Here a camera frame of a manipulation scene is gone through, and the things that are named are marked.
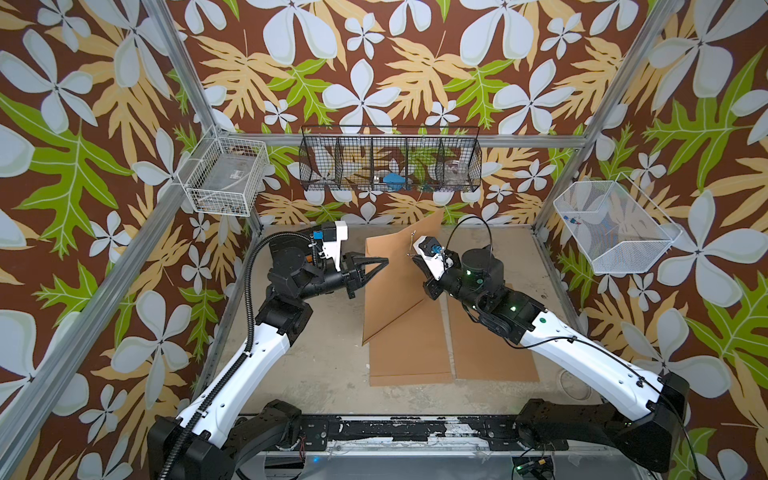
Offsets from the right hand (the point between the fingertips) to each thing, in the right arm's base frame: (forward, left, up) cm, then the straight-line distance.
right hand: (414, 255), depth 69 cm
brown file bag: (-10, -1, -33) cm, 34 cm away
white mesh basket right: (+14, -58, -5) cm, 60 cm away
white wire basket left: (+29, +54, +2) cm, 61 cm away
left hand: (-6, +7, +6) cm, 11 cm away
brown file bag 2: (-7, +4, -3) cm, 8 cm away
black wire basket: (+43, +5, -2) cm, 43 cm away
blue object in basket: (+34, +4, -4) cm, 34 cm away
